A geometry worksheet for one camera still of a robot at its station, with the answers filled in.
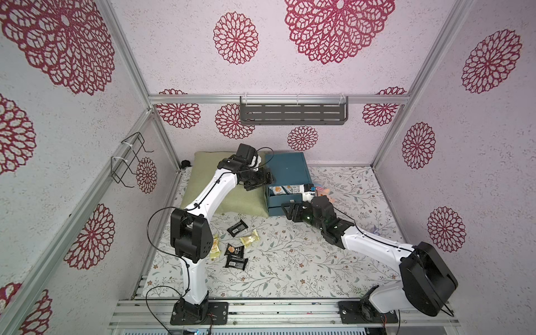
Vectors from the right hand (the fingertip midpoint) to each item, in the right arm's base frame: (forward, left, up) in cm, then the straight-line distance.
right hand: (285, 203), depth 83 cm
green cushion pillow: (+5, +20, -7) cm, 22 cm away
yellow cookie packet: (-14, +29, -16) cm, 36 cm away
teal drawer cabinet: (+12, -3, +3) cm, 12 cm away
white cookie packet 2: (+1, -4, +9) cm, 10 cm away
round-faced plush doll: (+17, -19, -14) cm, 29 cm away
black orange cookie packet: (-14, +19, -16) cm, 29 cm away
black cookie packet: (-3, +21, -16) cm, 27 cm away
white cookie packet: (+8, +3, -2) cm, 9 cm away
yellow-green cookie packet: (-9, +16, -16) cm, 24 cm away
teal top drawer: (+2, +4, -1) cm, 4 cm away
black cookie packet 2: (-18, +20, -16) cm, 31 cm away
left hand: (+9, +7, +2) cm, 12 cm away
